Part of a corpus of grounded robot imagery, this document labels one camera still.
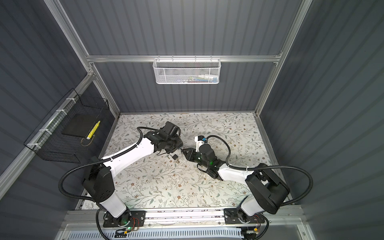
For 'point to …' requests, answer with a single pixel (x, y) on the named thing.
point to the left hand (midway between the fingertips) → (183, 143)
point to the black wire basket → (48, 143)
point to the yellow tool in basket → (93, 130)
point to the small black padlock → (175, 157)
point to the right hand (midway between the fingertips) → (184, 152)
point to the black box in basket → (80, 125)
